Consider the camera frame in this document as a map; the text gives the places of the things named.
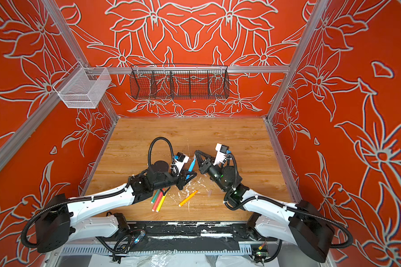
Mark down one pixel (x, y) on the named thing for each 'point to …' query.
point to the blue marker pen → (191, 167)
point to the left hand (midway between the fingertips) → (195, 172)
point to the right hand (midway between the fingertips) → (192, 153)
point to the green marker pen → (155, 196)
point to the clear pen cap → (210, 192)
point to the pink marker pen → (156, 204)
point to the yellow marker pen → (161, 203)
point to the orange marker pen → (190, 196)
